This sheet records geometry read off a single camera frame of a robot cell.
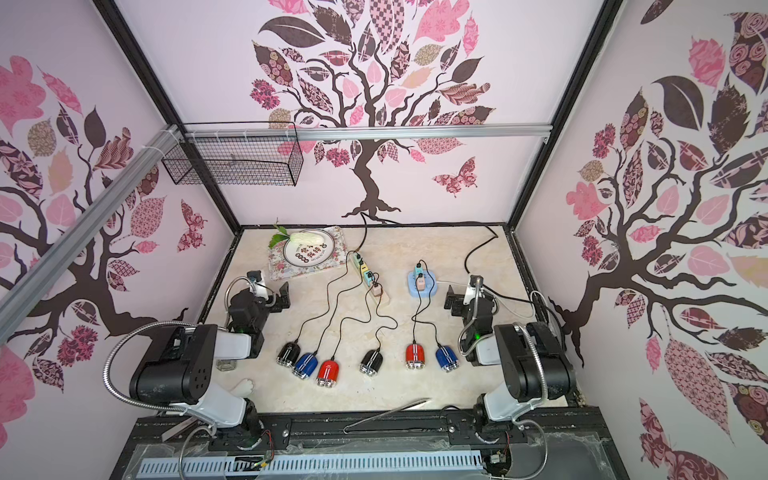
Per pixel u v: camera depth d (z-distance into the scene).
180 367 0.46
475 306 0.68
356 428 0.74
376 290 0.92
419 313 0.95
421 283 0.95
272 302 0.79
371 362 0.82
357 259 0.99
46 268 0.54
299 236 1.13
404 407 0.77
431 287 0.95
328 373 0.81
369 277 0.95
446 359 0.83
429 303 0.97
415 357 0.83
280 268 1.07
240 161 0.95
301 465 0.70
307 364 0.83
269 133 0.92
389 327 0.92
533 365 0.44
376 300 0.95
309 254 1.10
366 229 1.13
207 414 0.54
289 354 0.84
